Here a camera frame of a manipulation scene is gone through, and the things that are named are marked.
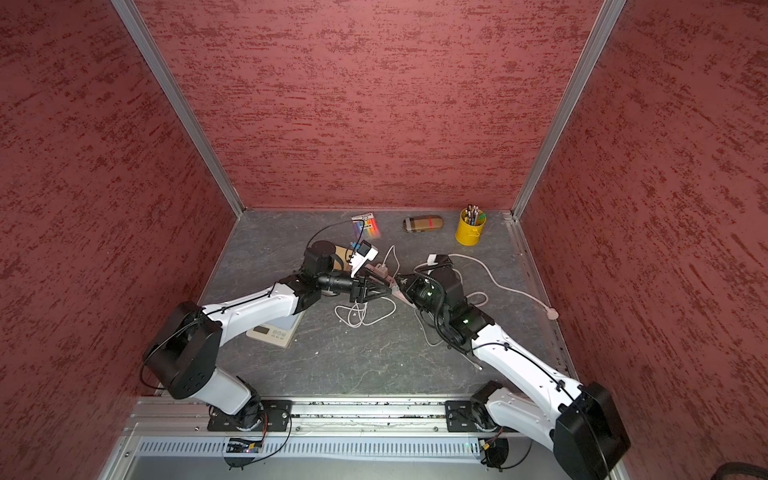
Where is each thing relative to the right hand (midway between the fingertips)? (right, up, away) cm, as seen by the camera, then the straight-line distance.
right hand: (390, 283), depth 77 cm
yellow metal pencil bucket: (+27, +13, +29) cm, 42 cm away
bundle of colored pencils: (+28, +19, +21) cm, 40 cm away
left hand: (-1, -2, -2) cm, 3 cm away
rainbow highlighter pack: (-10, +17, +38) cm, 43 cm away
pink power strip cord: (+52, -12, +18) cm, 57 cm away
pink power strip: (-3, +1, +16) cm, 17 cm away
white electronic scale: (-34, -16, +10) cm, 39 cm away
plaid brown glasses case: (+13, +18, +37) cm, 43 cm away
